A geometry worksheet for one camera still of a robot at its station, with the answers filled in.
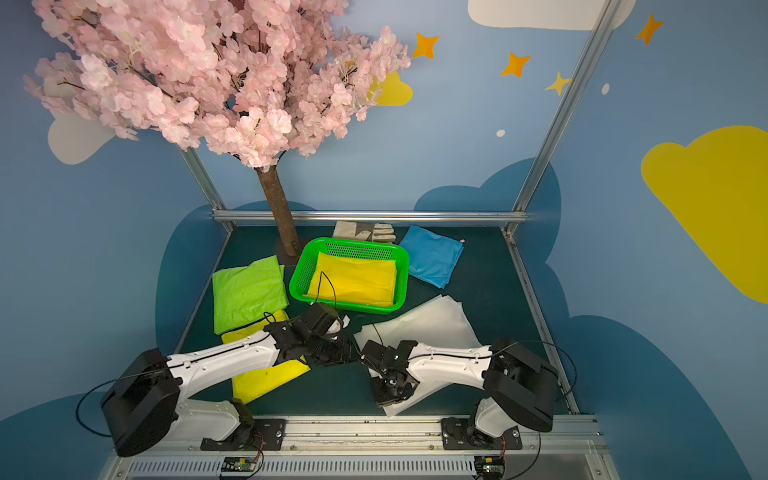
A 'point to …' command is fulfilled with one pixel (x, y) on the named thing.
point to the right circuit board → (490, 467)
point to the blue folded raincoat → (432, 257)
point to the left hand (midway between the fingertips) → (359, 355)
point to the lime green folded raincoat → (243, 293)
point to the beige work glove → (381, 232)
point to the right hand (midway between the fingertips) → (384, 398)
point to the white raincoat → (439, 321)
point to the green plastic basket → (304, 260)
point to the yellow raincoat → (350, 280)
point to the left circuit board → (239, 464)
